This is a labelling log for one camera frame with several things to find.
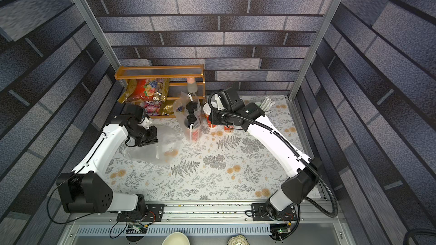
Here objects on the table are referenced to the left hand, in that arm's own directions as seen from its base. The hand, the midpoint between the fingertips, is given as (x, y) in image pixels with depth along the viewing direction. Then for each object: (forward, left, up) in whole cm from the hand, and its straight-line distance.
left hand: (158, 138), depth 81 cm
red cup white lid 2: (+12, -35, -8) cm, 38 cm away
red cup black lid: (+19, -14, +4) cm, 24 cm away
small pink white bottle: (+34, -13, +5) cm, 36 cm away
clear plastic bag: (+7, -1, -16) cm, 17 cm away
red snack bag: (+28, +11, +6) cm, 31 cm away
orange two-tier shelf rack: (+48, +6, +4) cm, 49 cm away
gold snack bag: (+27, +4, -11) cm, 30 cm away
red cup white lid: (+17, -23, +2) cm, 29 cm away
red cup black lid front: (+5, -17, +1) cm, 18 cm away
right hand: (+4, -25, +13) cm, 29 cm away
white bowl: (-38, -14, -11) cm, 42 cm away
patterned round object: (-39, -38, -14) cm, 56 cm away
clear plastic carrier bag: (+15, -9, +7) cm, 19 cm away
